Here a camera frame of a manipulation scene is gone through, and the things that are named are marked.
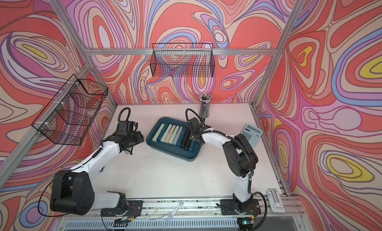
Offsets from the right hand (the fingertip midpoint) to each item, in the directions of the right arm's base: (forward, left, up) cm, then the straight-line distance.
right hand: (197, 139), depth 96 cm
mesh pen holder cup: (+21, -6, +15) cm, 27 cm away
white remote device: (-37, -37, -2) cm, 53 cm away
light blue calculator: (+4, -38, -2) cm, 38 cm away
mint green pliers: (+4, +16, +1) cm, 16 cm away
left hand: (-2, +34, +8) cm, 35 cm away
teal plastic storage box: (-8, +16, 0) cm, 18 cm away
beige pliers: (0, +20, +1) cm, 20 cm away
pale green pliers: (-1, +23, +1) cm, 23 cm away
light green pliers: (+7, +26, +2) cm, 27 cm away
